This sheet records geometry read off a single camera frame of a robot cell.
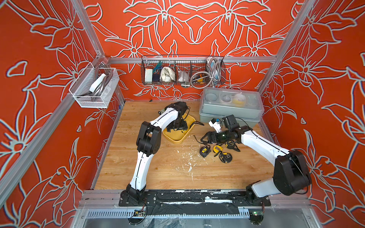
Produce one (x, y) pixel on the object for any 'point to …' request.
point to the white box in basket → (148, 74)
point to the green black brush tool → (171, 105)
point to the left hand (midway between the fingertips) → (179, 128)
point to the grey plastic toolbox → (245, 104)
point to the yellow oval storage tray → (175, 136)
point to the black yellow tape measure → (225, 157)
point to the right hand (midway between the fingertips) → (204, 139)
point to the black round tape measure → (231, 144)
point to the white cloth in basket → (167, 74)
